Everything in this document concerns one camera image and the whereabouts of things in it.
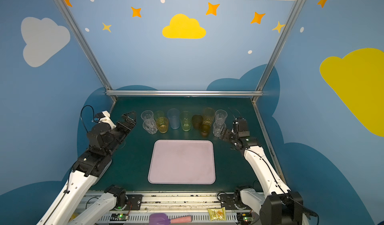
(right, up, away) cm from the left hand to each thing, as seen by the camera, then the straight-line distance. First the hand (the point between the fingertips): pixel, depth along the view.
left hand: (135, 117), depth 69 cm
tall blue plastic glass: (+14, 0, +31) cm, 34 cm away
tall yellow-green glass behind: (+3, +1, +34) cm, 34 cm away
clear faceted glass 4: (+44, -9, +33) cm, 56 cm away
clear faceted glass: (-6, +1, +36) cm, 37 cm away
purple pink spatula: (+12, -49, +2) cm, 51 cm away
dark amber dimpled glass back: (+30, -3, +32) cm, 44 cm away
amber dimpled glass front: (+35, -10, +31) cm, 48 cm away
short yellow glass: (+6, -6, +35) cm, 36 cm away
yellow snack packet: (+39, -47, +2) cm, 61 cm away
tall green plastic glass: (+22, -1, +32) cm, 39 cm away
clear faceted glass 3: (+47, 0, +38) cm, 61 cm away
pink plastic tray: (+20, -28, +21) cm, 41 cm away
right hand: (+48, -9, +15) cm, 51 cm away
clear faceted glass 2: (-3, -7, +32) cm, 33 cm away
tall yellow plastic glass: (+38, 0, +31) cm, 48 cm away
